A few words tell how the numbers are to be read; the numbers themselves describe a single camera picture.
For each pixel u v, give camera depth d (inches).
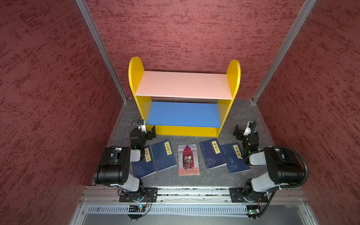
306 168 16.5
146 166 32.9
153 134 33.7
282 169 17.9
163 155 34.4
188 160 34.2
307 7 28.0
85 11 28.5
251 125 31.1
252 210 27.9
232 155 35.0
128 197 26.5
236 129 33.7
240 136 32.9
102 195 29.9
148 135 33.0
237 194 29.2
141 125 31.3
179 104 40.7
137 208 28.0
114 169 17.4
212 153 35.1
